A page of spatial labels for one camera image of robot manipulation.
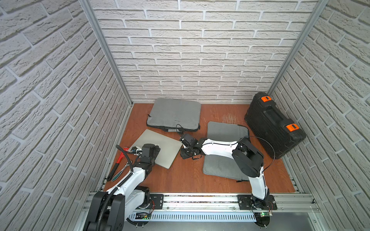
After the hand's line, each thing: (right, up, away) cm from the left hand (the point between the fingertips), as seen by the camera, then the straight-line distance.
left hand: (156, 148), depth 90 cm
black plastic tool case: (+71, +10, -10) cm, 72 cm away
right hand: (+18, -4, +2) cm, 18 cm away
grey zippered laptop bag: (+10, +22, +18) cm, 30 cm away
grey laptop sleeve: (+41, -9, -7) cm, 42 cm away
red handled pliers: (-25, -11, -4) cm, 27 cm away
